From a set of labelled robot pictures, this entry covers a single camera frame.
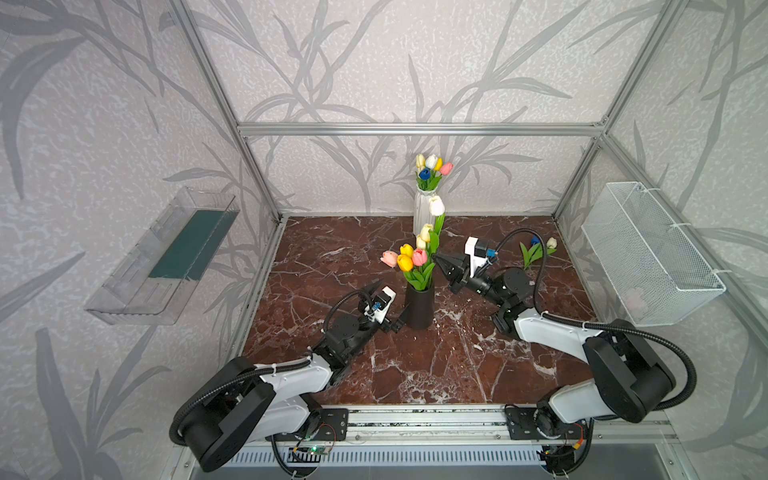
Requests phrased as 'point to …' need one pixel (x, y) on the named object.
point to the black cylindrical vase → (419, 308)
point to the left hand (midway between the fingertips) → (399, 284)
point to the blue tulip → (425, 174)
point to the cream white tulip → (420, 161)
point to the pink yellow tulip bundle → (414, 264)
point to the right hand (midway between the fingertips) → (436, 247)
